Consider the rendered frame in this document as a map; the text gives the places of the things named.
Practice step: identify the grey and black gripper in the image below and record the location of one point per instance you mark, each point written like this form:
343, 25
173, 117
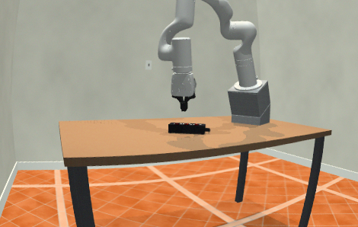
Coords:
182, 85

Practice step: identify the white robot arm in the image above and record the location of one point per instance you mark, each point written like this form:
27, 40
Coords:
179, 52

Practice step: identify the black power strip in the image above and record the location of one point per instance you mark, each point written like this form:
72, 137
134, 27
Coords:
188, 128

